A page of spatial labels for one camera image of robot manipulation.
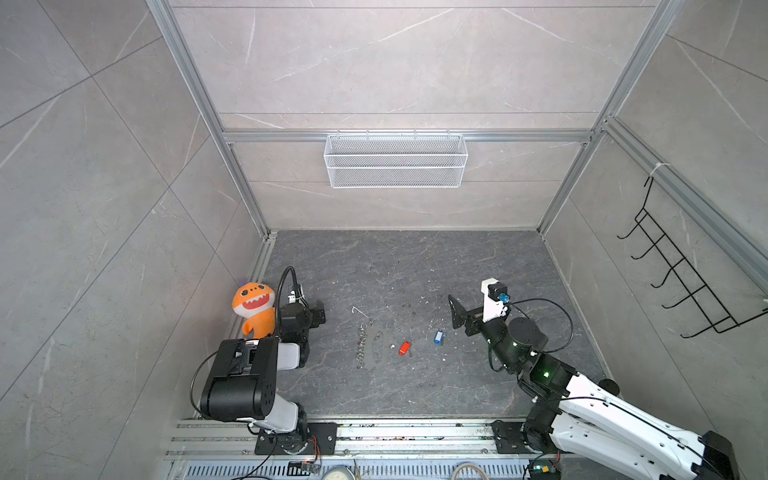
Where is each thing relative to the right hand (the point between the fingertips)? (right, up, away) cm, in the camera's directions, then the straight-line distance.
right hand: (467, 288), depth 73 cm
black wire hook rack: (+48, -3, -13) cm, 49 cm away
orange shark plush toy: (-60, -6, +17) cm, 63 cm away
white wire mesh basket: (-18, +41, +28) cm, 53 cm away
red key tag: (-15, -20, +15) cm, 30 cm away
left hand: (-48, -5, +21) cm, 53 cm away
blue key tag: (-4, -17, +18) cm, 25 cm away
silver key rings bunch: (-28, -19, +16) cm, 37 cm away
